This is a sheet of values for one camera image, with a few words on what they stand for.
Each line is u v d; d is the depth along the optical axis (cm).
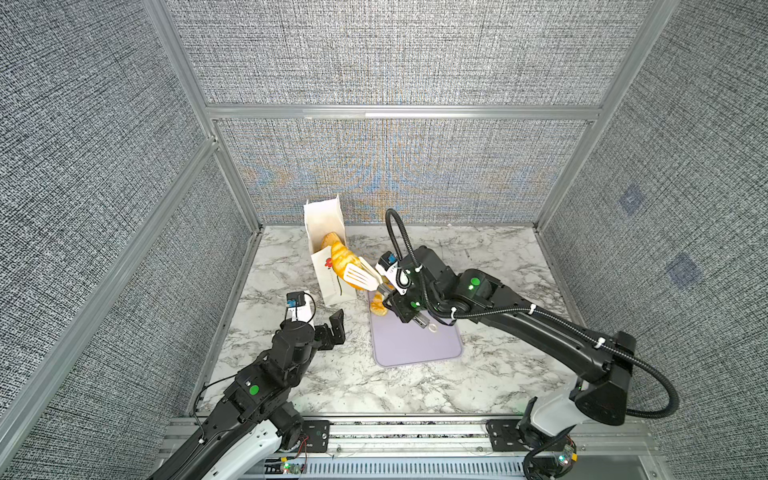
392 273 62
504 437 73
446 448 73
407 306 61
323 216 93
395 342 90
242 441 58
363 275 69
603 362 41
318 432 74
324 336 63
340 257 72
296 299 60
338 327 64
